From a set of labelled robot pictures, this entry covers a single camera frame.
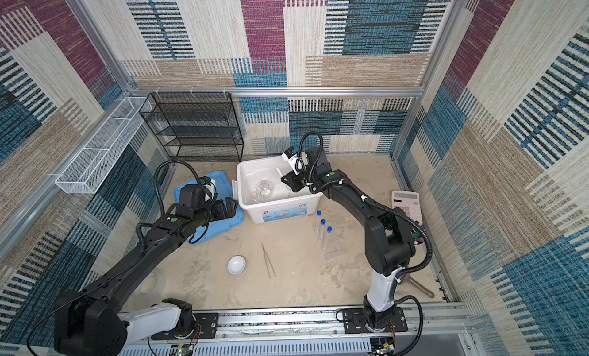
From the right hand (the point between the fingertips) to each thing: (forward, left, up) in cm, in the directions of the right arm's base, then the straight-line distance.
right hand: (285, 179), depth 87 cm
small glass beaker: (+1, +14, -12) cm, 18 cm away
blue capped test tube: (-13, -12, -4) cm, 18 cm away
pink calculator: (-1, -52, -17) cm, 55 cm away
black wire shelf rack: (+35, +42, +1) cm, 54 cm away
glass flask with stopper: (+6, +9, -14) cm, 18 cm away
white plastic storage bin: (+5, +10, -19) cm, 22 cm away
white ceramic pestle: (+2, +2, +2) cm, 4 cm away
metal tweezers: (-22, +8, -18) cm, 30 cm away
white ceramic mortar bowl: (-25, +19, -18) cm, 36 cm away
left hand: (-8, +21, -1) cm, 22 cm away
